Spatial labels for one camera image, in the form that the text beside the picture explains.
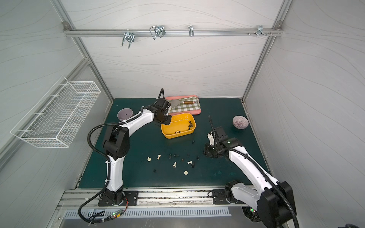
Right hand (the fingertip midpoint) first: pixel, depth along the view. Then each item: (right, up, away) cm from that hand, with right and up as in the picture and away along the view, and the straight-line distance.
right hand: (205, 151), depth 81 cm
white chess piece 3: (-9, -8, +4) cm, 13 cm away
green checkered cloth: (-12, +29, +34) cm, 46 cm away
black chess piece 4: (-4, -5, +5) cm, 9 cm away
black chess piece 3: (-8, +13, +20) cm, 26 cm away
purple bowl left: (-58, +22, +24) cm, 67 cm away
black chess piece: (-22, -5, +7) cm, 23 cm away
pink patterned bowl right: (+29, +16, +23) cm, 40 cm away
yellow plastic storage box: (-15, +14, +24) cm, 31 cm away
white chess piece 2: (-19, -9, +3) cm, 21 cm away
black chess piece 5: (-7, -9, +2) cm, 12 cm away
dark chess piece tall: (-8, +15, +23) cm, 29 cm away
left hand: (-23, +17, +16) cm, 33 cm away
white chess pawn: (-35, -6, +5) cm, 36 cm away
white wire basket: (-76, +20, -13) cm, 79 cm away
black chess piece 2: (-18, -4, +7) cm, 20 cm away
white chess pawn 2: (-12, -12, 0) cm, 17 cm away
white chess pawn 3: (-18, +9, +17) cm, 27 cm away
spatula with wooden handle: (-21, +30, +33) cm, 49 cm away
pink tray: (-6, +23, +30) cm, 38 cm away
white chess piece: (-29, -5, +7) cm, 30 cm away
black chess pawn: (-7, +3, +14) cm, 16 cm away
